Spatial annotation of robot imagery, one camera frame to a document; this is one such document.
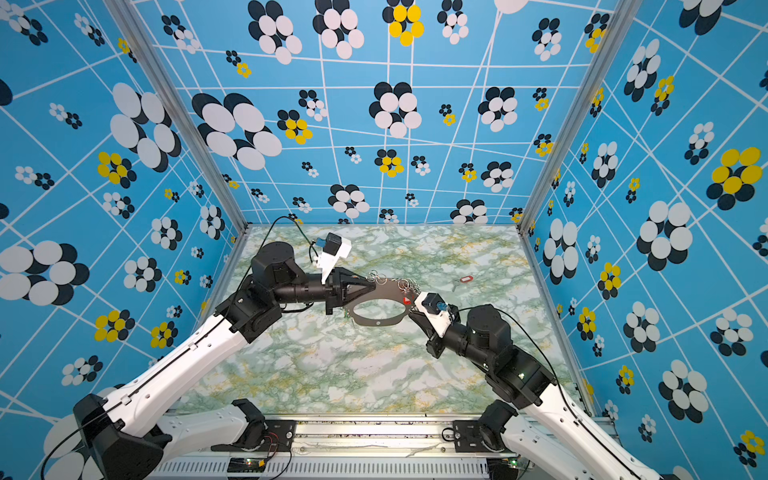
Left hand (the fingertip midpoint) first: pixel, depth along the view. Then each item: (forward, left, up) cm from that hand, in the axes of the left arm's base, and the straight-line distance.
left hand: (375, 288), depth 61 cm
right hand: (-1, -9, -9) cm, 13 cm away
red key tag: (+27, -30, -35) cm, 53 cm away
